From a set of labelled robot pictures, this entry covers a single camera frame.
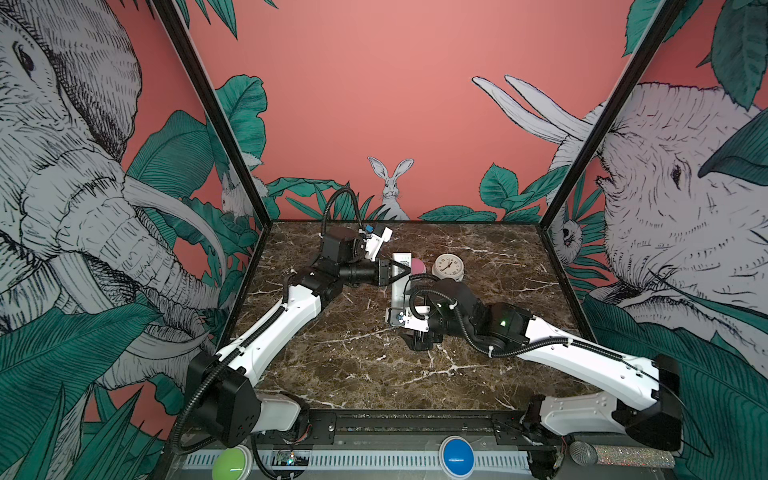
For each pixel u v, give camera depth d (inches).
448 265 40.5
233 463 26.5
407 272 27.9
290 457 27.6
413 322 22.2
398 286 27.6
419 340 23.7
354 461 27.6
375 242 26.6
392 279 26.7
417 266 43.0
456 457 27.1
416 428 29.4
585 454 26.5
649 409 15.9
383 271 25.0
